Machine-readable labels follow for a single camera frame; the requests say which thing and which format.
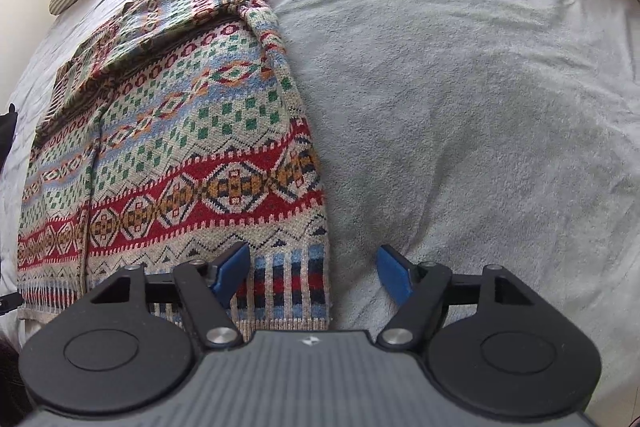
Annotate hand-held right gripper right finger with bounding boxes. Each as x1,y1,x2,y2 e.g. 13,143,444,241
375,245,533,350

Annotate patterned knit cardigan sweater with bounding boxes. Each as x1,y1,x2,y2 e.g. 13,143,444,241
16,0,333,343

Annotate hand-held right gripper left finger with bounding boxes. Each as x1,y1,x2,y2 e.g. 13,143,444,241
90,241,251,350

